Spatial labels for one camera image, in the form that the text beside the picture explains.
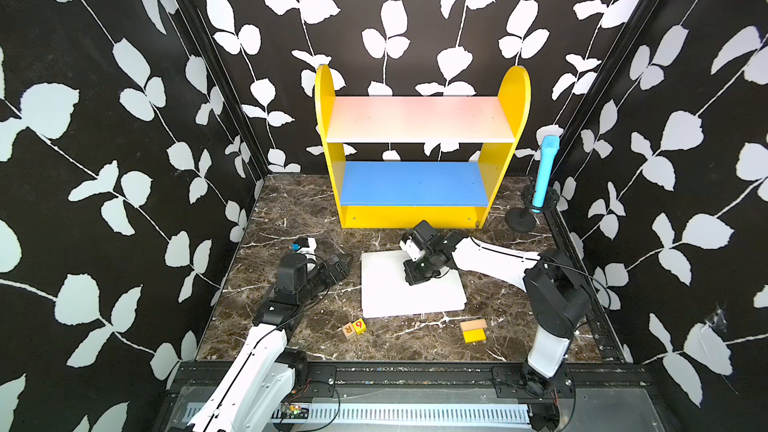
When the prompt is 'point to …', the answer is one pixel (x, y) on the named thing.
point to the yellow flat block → (476, 335)
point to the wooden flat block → (473, 324)
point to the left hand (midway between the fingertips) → (346, 258)
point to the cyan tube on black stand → (538, 197)
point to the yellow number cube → (360, 326)
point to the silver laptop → (386, 291)
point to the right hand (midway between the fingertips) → (402, 275)
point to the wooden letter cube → (349, 330)
